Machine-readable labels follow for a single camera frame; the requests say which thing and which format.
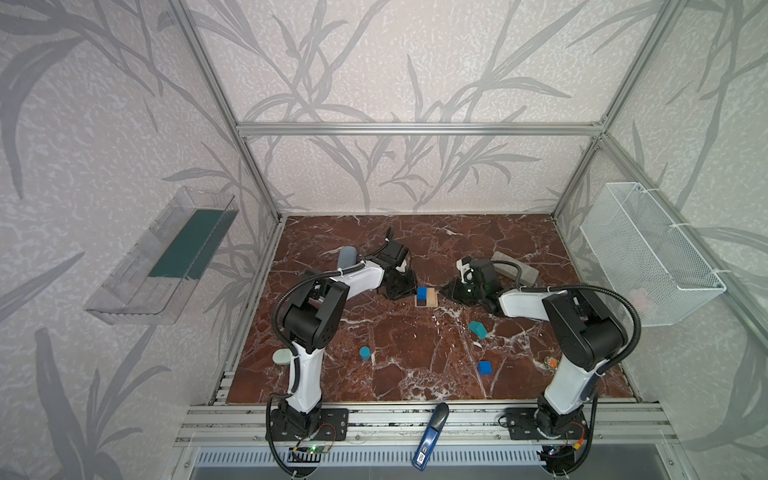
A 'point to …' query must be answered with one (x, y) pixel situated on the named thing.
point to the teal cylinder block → (365, 353)
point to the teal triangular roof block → (478, 328)
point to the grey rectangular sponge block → (529, 275)
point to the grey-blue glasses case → (347, 256)
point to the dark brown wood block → (421, 302)
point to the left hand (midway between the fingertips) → (423, 282)
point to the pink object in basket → (638, 297)
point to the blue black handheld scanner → (430, 435)
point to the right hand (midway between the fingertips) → (439, 281)
